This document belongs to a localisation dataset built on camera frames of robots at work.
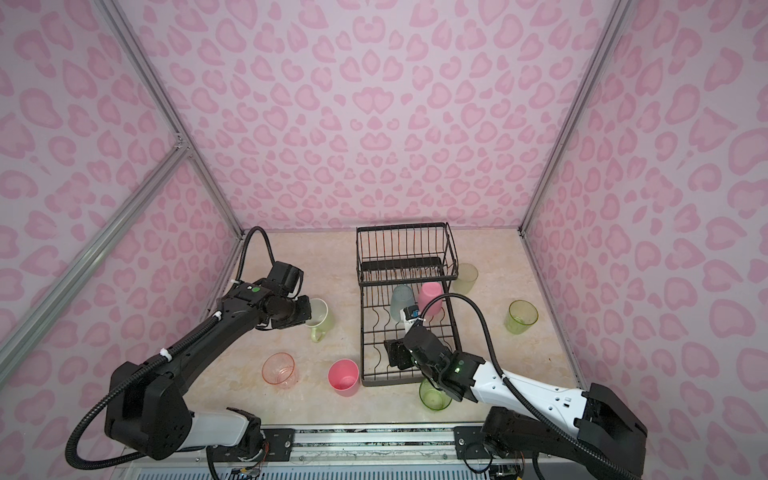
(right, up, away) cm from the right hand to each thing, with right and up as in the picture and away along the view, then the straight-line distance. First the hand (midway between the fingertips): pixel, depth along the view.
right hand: (396, 340), depth 79 cm
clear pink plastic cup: (-32, -10, +5) cm, 34 cm away
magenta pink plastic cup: (-14, -12, +5) cm, 19 cm away
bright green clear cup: (+10, -16, +1) cm, 18 cm away
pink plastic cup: (+9, +12, +8) cm, 17 cm away
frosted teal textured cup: (+2, +10, +8) cm, 13 cm away
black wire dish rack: (+2, +19, +27) cm, 33 cm away
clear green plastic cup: (+36, +5, +7) cm, 37 cm away
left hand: (-24, +7, +5) cm, 26 cm away
